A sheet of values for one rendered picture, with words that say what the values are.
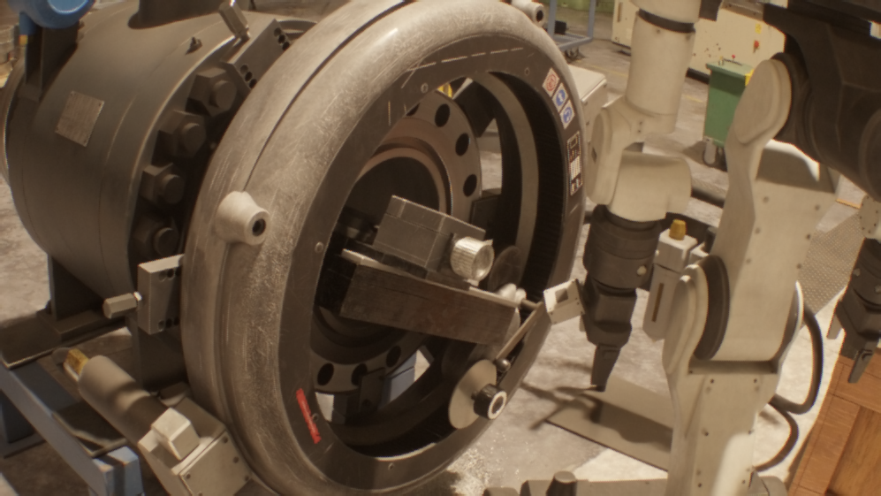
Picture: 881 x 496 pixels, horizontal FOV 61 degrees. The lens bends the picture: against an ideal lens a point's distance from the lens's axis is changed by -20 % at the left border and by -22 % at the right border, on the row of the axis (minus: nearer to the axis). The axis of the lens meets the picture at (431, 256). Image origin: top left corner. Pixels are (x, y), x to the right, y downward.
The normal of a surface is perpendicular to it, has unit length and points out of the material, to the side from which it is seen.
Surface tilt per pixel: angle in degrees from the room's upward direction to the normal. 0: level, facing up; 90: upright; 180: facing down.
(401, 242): 65
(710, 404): 60
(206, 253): 75
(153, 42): 29
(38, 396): 0
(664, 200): 101
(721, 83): 91
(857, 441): 90
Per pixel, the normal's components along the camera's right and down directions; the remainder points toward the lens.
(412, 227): -0.51, -0.17
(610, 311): 0.03, 0.56
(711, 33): -0.80, 0.17
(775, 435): 0.11, -0.92
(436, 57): 0.78, 0.31
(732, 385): 0.09, -0.13
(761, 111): -0.99, -0.07
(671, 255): -0.62, 0.24
